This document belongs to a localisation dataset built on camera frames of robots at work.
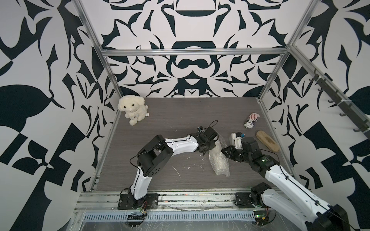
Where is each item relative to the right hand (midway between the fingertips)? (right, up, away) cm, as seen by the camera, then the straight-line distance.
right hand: (220, 148), depth 81 cm
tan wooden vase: (+33, +2, +12) cm, 35 cm away
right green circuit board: (+18, -31, -10) cm, 37 cm away
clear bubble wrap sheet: (-1, -7, 0) cm, 7 cm away
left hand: (-2, +1, +10) cm, 10 cm away
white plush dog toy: (-52, +23, +12) cm, 58 cm away
